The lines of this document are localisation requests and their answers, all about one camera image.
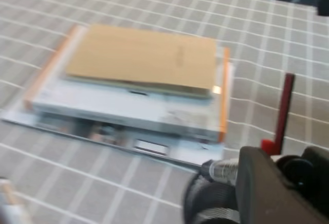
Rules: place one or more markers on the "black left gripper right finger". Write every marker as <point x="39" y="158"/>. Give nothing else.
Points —
<point x="308" y="173"/>

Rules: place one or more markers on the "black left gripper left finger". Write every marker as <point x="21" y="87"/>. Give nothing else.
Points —
<point x="264" y="195"/>

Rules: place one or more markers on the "white marker black cap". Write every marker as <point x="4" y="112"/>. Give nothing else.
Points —
<point x="224" y="171"/>

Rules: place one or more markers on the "red pen in holder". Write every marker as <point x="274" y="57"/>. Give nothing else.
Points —
<point x="268" y="146"/>

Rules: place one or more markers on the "black mesh pen holder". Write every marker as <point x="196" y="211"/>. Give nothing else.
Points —
<point x="207" y="201"/>

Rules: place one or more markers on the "red pencil in holder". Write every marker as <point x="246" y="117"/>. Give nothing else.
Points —
<point x="284" y="108"/>

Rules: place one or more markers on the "thin magazine under books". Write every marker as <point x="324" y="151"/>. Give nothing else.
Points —
<point x="157" y="144"/>

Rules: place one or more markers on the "tan classic notebook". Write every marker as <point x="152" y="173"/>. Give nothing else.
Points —
<point x="146" y="60"/>

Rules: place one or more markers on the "white orange striped book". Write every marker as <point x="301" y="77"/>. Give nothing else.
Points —
<point x="53" y="92"/>

